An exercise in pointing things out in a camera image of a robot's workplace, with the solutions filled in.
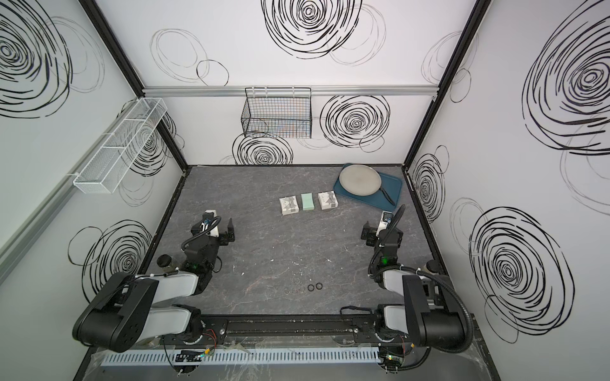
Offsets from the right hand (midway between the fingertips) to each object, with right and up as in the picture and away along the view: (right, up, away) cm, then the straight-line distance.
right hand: (383, 225), depth 89 cm
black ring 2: (-24, -20, -6) cm, 32 cm away
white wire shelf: (-92, +18, -18) cm, 95 cm away
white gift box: (-37, +7, +12) cm, 40 cm away
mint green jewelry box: (-29, +8, +16) cm, 34 cm away
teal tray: (+14, +15, +29) cm, 36 cm away
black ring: (-27, -22, -7) cm, 35 cm away
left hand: (-63, +2, -2) cm, 63 cm away
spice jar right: (+14, -13, -9) cm, 21 cm away
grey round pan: (-3, +18, +23) cm, 29 cm away
